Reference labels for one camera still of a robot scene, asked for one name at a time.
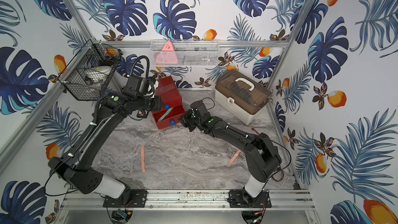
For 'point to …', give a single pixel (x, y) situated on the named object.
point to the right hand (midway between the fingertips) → (176, 117)
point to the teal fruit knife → (165, 114)
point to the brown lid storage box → (242, 96)
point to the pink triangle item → (167, 58)
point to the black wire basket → (74, 81)
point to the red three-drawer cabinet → (168, 90)
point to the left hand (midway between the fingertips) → (161, 100)
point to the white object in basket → (99, 73)
